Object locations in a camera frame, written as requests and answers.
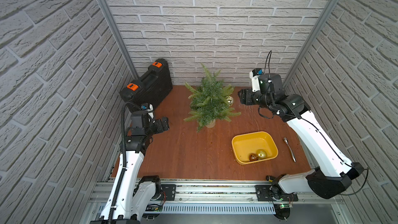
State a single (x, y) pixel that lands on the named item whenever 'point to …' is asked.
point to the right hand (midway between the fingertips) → (247, 91)
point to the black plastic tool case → (151, 86)
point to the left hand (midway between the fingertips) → (161, 117)
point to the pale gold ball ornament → (230, 100)
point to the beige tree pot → (212, 124)
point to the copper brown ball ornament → (253, 157)
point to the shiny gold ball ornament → (261, 154)
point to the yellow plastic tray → (244, 145)
